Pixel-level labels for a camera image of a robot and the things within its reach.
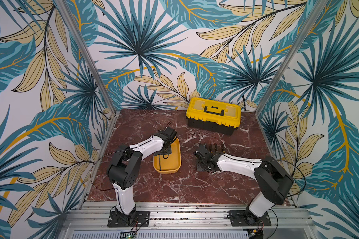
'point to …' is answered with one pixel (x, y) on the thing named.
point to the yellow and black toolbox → (216, 115)
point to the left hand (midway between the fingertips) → (162, 152)
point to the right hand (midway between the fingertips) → (199, 165)
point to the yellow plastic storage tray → (172, 163)
